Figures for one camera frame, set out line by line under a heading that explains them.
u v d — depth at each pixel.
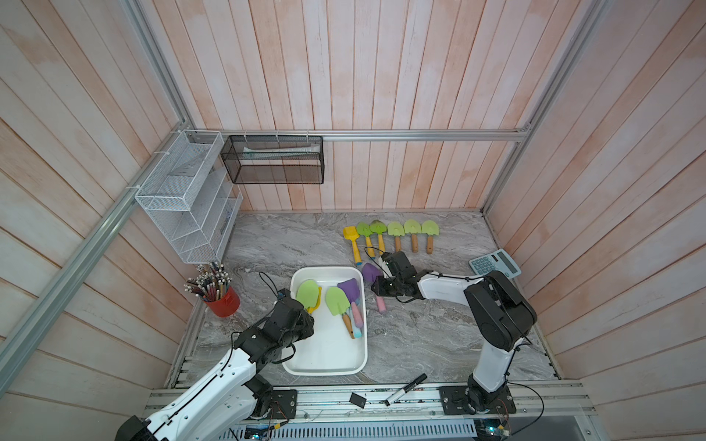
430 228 1.14
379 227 1.13
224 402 0.57
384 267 0.86
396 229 1.14
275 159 1.07
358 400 0.75
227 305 0.84
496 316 0.49
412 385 0.76
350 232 1.11
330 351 0.82
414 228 1.14
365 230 1.11
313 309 0.91
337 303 0.91
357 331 0.82
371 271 1.00
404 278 0.76
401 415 0.73
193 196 0.73
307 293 0.93
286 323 0.60
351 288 0.96
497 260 1.01
